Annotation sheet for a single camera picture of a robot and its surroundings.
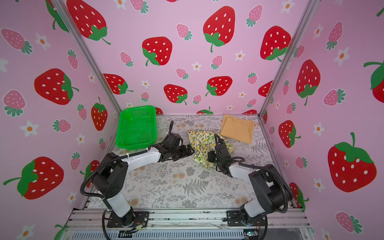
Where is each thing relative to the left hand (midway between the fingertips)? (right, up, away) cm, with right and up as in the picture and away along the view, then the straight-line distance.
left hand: (191, 153), depth 91 cm
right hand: (+9, -1, +1) cm, 9 cm away
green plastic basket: (-44, +16, +23) cm, 52 cm away
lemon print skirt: (+7, +6, +13) cm, 16 cm away
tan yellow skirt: (+37, +14, +21) cm, 45 cm away
